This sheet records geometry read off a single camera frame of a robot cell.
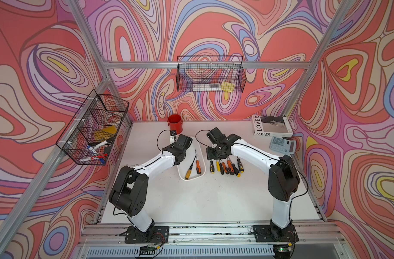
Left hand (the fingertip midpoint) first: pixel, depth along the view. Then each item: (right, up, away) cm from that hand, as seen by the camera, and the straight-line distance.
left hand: (176, 149), depth 92 cm
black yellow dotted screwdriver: (+38, -10, +3) cm, 39 cm away
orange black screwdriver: (+13, -11, +1) cm, 17 cm away
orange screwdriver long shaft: (+32, -13, 0) cm, 34 cm away
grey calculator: (+68, +2, +12) cm, 69 cm away
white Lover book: (+65, +15, +21) cm, 70 cm away
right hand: (+21, -6, -3) cm, 22 cm away
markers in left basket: (-32, +1, -19) cm, 37 cm away
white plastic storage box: (+10, -10, +1) cm, 14 cm away
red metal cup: (-3, +16, +15) cm, 22 cm away
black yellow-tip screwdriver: (+35, -13, +1) cm, 37 cm away
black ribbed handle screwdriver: (+27, -12, +3) cm, 29 cm away
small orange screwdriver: (+29, -12, +1) cm, 31 cm away
